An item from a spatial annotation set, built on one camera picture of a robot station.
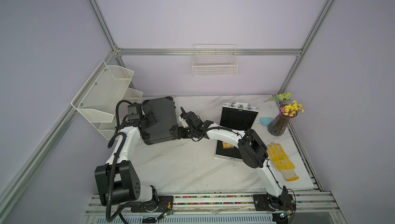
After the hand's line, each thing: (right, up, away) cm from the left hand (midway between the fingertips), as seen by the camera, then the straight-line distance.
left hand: (151, 121), depth 87 cm
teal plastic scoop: (+75, -1, +20) cm, 78 cm away
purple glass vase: (+76, -2, +5) cm, 76 cm away
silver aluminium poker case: (+51, +3, +3) cm, 51 cm away
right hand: (+15, -9, +4) cm, 18 cm away
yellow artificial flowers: (+77, +8, -7) cm, 78 cm away
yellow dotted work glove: (+75, -23, -1) cm, 79 cm away
